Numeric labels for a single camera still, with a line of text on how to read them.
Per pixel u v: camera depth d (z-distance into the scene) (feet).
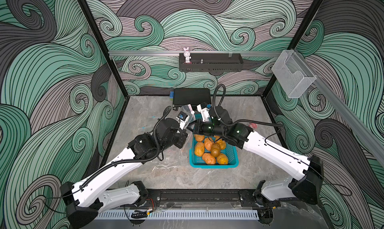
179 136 1.91
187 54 2.93
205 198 2.45
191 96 3.83
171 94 3.85
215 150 2.67
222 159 2.61
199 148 2.80
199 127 2.00
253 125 1.67
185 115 1.87
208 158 2.67
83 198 1.23
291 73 2.61
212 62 3.12
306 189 1.25
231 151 2.74
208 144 2.88
